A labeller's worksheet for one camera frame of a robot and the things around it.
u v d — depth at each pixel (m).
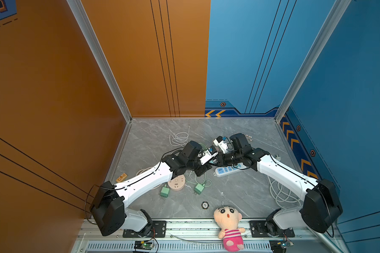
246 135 1.09
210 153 0.67
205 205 0.81
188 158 0.59
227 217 0.69
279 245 0.71
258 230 0.72
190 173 0.69
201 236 0.73
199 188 0.85
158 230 0.74
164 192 0.83
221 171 0.90
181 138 1.09
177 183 0.85
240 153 0.62
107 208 0.40
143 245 0.71
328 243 0.68
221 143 0.74
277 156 0.97
